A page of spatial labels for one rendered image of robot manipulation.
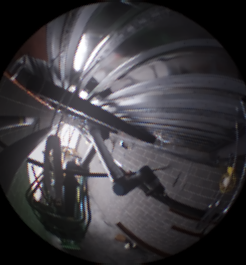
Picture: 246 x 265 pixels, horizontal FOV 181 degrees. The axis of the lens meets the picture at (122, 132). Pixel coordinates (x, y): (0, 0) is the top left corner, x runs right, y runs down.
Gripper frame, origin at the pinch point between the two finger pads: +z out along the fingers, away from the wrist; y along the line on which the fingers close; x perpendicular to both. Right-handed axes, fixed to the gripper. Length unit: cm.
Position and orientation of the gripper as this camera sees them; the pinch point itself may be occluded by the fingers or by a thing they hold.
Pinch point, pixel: (169, 202)
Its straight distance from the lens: 62.4
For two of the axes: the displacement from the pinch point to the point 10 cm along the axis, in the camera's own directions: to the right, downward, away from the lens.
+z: 5.1, 6.3, -5.9
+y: 2.1, 5.7, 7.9
